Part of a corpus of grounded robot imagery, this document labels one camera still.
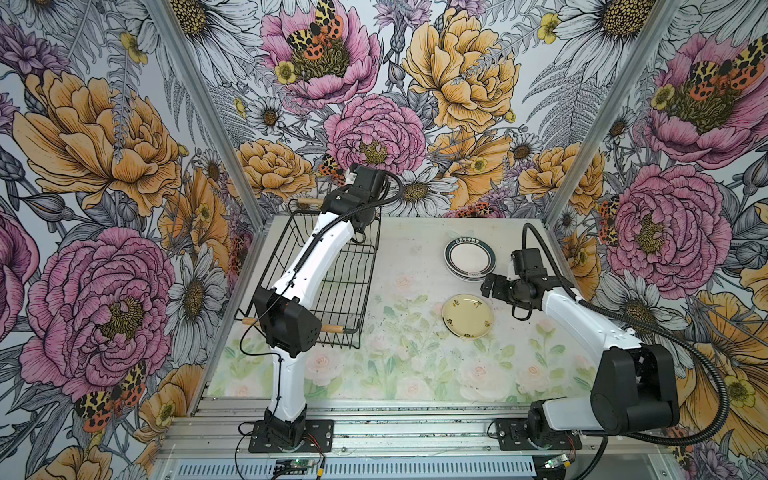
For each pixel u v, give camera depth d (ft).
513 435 2.42
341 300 3.18
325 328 2.40
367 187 2.10
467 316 3.17
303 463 2.33
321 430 2.45
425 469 2.55
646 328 2.66
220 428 2.57
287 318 1.61
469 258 3.58
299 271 1.70
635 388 1.40
